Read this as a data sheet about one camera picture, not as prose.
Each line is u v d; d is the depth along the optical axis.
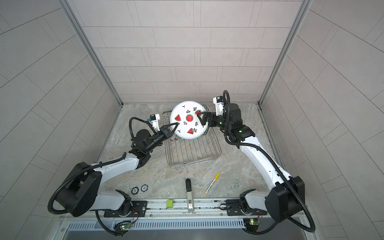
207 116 0.64
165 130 0.68
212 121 0.64
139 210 0.71
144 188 0.77
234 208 0.71
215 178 0.80
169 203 0.74
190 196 0.72
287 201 0.46
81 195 0.41
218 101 0.66
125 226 0.65
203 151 0.90
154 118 0.71
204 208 0.73
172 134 0.72
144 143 0.62
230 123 0.56
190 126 0.76
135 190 0.77
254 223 0.68
